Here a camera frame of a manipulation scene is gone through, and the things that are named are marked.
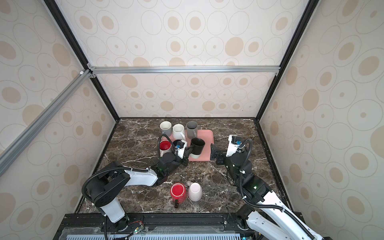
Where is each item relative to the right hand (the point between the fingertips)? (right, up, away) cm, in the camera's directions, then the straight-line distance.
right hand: (221, 144), depth 69 cm
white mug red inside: (-32, -4, +30) cm, 45 cm away
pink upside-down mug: (-12, -24, +5) cm, 27 cm away
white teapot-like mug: (-24, +6, +34) cm, 42 cm away
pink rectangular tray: (-4, -8, +26) cm, 27 cm away
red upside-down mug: (-21, -25, +7) cm, 33 cm away
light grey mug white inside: (-32, +9, +33) cm, 47 cm away
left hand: (-12, -3, +13) cm, 18 cm away
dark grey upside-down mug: (-14, +8, +31) cm, 35 cm away
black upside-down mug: (-22, +1, +3) cm, 22 cm away
